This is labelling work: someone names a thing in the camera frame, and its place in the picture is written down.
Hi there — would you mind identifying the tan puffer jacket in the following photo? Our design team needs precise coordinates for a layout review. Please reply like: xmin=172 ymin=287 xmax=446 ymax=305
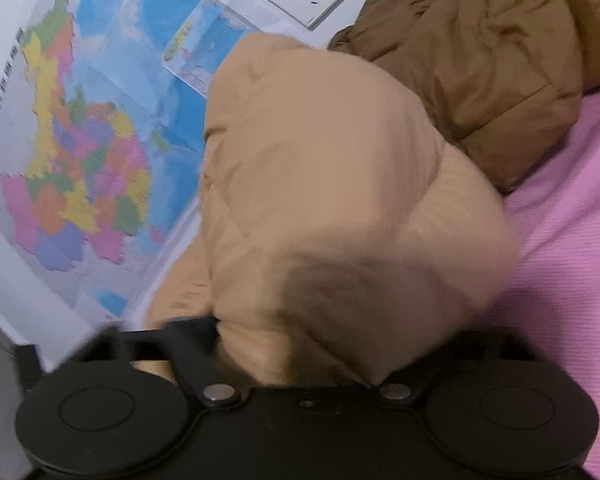
xmin=145 ymin=32 xmax=519 ymax=386

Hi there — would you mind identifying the pink floral bed sheet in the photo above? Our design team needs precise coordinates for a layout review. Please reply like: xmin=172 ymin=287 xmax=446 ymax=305
xmin=488 ymin=92 xmax=600 ymax=479

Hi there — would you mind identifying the dark brown puffer jacket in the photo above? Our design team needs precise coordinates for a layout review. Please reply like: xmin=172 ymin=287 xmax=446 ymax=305
xmin=328 ymin=0 xmax=600 ymax=194

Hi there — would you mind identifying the colourful wall map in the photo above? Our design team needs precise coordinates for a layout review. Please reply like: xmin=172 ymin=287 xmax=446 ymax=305
xmin=0 ymin=0 xmax=252 ymax=322

